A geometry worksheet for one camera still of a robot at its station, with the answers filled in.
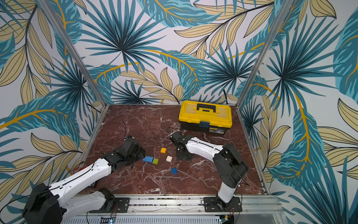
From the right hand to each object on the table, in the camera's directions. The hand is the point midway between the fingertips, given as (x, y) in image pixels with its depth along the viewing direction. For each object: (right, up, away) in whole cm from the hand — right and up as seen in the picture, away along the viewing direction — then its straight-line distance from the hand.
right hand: (183, 156), depth 89 cm
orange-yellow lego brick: (-13, +3, +4) cm, 14 cm away
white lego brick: (-9, -1, -1) cm, 10 cm away
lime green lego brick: (-18, -3, -1) cm, 18 cm away
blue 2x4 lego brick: (-22, -1, -1) cm, 22 cm away
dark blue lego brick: (-6, -7, -5) cm, 11 cm away
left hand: (-24, +3, -6) cm, 25 cm away
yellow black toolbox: (+16, +25, -1) cm, 30 cm away
